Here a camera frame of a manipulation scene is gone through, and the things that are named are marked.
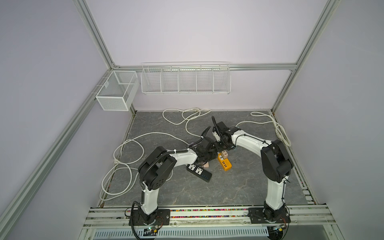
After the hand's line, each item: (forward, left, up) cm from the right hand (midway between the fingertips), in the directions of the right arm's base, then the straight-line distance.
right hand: (219, 148), depth 95 cm
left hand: (-6, +1, 0) cm, 6 cm away
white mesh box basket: (+32, +68, +21) cm, 78 cm away
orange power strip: (-10, -3, -1) cm, 11 cm away
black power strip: (-15, +13, -1) cm, 20 cm away
